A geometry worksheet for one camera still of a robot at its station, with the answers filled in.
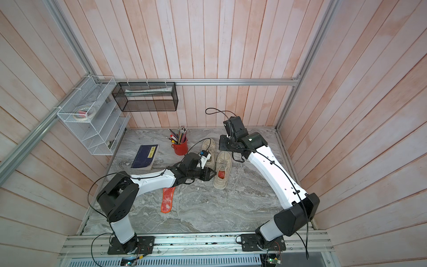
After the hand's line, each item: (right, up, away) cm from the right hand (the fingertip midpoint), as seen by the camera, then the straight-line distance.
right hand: (222, 141), depth 77 cm
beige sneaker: (+1, -14, +13) cm, 19 cm away
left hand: (-4, -18, +10) cm, 21 cm away
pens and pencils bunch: (-24, +3, +21) cm, 32 cm away
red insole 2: (-29, -32, +9) cm, 44 cm away
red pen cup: (-25, -5, +27) cm, 37 cm away
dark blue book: (-48, -10, +27) cm, 56 cm away
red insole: (0, -18, +15) cm, 24 cm away
